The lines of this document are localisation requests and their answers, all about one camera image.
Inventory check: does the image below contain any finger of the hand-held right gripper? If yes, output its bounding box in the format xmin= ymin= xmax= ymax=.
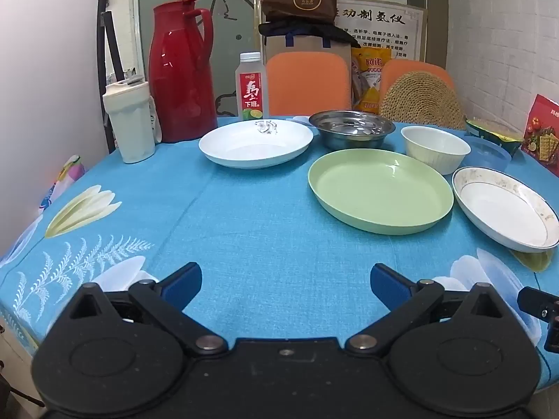
xmin=518 ymin=287 xmax=559 ymax=354

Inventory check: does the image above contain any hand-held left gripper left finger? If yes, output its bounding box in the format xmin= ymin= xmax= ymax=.
xmin=65 ymin=263 xmax=228 ymax=356

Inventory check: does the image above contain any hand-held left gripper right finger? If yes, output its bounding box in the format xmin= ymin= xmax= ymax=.
xmin=345 ymin=263 xmax=504 ymax=356

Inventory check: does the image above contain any light green plate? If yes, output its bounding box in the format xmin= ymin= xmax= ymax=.
xmin=308 ymin=148 xmax=455 ymax=235

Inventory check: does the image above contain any gold-rimmed white plate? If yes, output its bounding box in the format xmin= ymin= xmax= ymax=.
xmin=451 ymin=166 xmax=559 ymax=254

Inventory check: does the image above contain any white ribbed bowl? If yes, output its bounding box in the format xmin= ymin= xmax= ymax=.
xmin=401 ymin=126 xmax=471 ymax=176

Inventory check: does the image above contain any white floral print plate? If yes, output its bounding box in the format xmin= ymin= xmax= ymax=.
xmin=198 ymin=119 xmax=314 ymax=169

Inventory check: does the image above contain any stainless steel bowl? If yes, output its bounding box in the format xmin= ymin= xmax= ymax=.
xmin=308 ymin=110 xmax=396 ymax=150

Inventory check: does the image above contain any blue floral tablecloth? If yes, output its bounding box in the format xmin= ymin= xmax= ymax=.
xmin=0 ymin=116 xmax=559 ymax=394

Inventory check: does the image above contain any blue plastic bowl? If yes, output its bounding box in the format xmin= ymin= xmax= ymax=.
xmin=463 ymin=135 xmax=513 ymax=173

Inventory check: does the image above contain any red cracker box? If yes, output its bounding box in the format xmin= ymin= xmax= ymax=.
xmin=521 ymin=94 xmax=559 ymax=171

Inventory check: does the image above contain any white tumbler cup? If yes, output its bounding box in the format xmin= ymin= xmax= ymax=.
xmin=102 ymin=76 xmax=157 ymax=164

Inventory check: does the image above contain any green instant noodle bowl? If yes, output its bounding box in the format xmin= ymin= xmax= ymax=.
xmin=465 ymin=117 xmax=524 ymax=155

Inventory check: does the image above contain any woven straw mat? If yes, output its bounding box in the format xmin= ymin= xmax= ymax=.
xmin=379 ymin=71 xmax=466 ymax=131

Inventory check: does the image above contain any yellow snack bag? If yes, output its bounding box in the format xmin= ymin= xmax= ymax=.
xmin=350 ymin=48 xmax=387 ymax=112

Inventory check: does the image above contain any red label juice bottle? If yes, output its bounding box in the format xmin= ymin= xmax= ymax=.
xmin=236 ymin=51 xmax=268 ymax=122

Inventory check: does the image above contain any red thermos jug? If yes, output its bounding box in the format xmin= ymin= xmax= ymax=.
xmin=148 ymin=0 xmax=218 ymax=143

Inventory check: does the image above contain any orange chair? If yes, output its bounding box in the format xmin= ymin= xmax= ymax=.
xmin=379 ymin=59 xmax=459 ymax=97
xmin=266 ymin=51 xmax=352 ymax=116

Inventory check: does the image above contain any black metal stand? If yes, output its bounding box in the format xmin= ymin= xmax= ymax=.
xmin=97 ymin=0 xmax=125 ymax=140

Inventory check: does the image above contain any black cloth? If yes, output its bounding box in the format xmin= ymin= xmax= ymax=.
xmin=257 ymin=17 xmax=363 ymax=49

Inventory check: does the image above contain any white wall poster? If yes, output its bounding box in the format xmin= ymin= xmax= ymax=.
xmin=334 ymin=6 xmax=426 ymax=64

